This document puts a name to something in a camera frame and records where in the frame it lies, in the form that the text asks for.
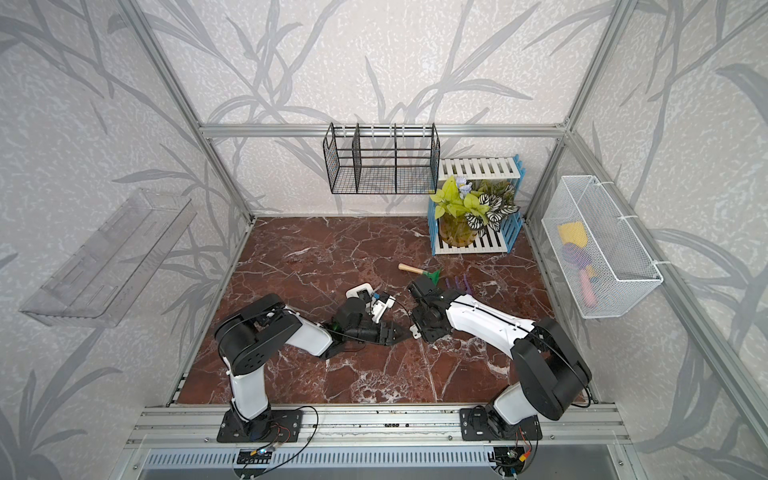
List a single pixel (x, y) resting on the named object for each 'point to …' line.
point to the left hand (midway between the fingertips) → (406, 338)
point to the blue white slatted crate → (503, 169)
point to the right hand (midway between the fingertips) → (411, 321)
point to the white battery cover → (415, 333)
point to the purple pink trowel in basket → (575, 255)
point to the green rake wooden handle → (433, 274)
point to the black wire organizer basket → (381, 159)
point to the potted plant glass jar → (469, 210)
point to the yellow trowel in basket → (574, 232)
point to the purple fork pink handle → (458, 285)
